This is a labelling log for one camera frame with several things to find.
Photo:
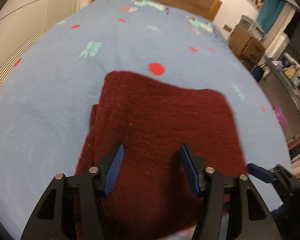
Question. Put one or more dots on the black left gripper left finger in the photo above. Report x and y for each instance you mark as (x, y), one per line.
(71, 203)

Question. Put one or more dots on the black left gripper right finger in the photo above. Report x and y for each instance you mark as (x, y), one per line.
(249, 217)

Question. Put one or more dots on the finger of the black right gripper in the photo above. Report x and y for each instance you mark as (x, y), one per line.
(261, 173)

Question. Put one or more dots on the dark red knitted garment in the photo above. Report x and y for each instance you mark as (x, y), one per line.
(151, 198)

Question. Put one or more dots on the cluttered desk shelf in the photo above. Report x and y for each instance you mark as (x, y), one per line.
(280, 91)

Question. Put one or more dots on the light blue patterned bed blanket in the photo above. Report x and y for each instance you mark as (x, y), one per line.
(46, 100)

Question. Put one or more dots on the cardboard box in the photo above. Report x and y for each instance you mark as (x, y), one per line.
(246, 47)

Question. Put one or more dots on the teal curtain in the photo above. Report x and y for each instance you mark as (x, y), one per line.
(269, 11)

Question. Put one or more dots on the white wardrobe with doors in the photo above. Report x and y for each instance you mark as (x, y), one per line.
(22, 22)

